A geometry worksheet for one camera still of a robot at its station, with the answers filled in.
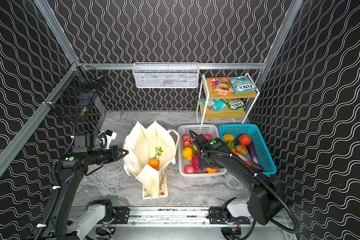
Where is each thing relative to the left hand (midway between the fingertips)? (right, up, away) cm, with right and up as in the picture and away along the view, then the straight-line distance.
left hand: (129, 152), depth 71 cm
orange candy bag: (+47, +35, +12) cm, 60 cm away
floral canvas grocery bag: (+2, +2, +9) cm, 10 cm away
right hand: (+41, -8, +9) cm, 43 cm away
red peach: (+28, +5, +27) cm, 39 cm away
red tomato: (+64, +4, +23) cm, 69 cm away
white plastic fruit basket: (+36, +11, +29) cm, 47 cm away
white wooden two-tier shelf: (+50, +30, +23) cm, 63 cm away
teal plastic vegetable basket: (+73, -6, +18) cm, 76 cm away
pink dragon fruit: (+33, -8, +15) cm, 37 cm away
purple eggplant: (+69, -2, +24) cm, 73 cm away
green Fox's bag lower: (+61, +28, +29) cm, 73 cm away
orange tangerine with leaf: (+9, -9, +17) cm, 21 cm away
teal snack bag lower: (+47, +27, +27) cm, 60 cm away
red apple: (+29, -12, +14) cm, 35 cm away
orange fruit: (+41, -12, +10) cm, 44 cm away
